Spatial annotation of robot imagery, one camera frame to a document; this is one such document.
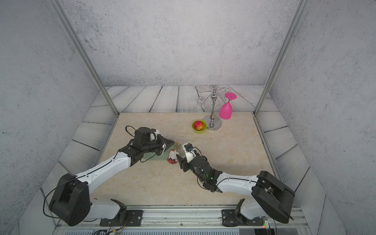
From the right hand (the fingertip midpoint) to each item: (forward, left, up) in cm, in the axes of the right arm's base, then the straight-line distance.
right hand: (182, 153), depth 79 cm
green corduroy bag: (-2, +9, +1) cm, 10 cm away
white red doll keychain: (0, +6, -7) cm, 9 cm away
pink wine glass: (+30, -27, +3) cm, 41 cm away
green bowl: (+28, -13, -14) cm, 34 cm away
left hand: (+4, +3, +4) cm, 7 cm away
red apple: (+28, -9, -10) cm, 31 cm away
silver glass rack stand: (+36, -21, -16) cm, 44 cm away
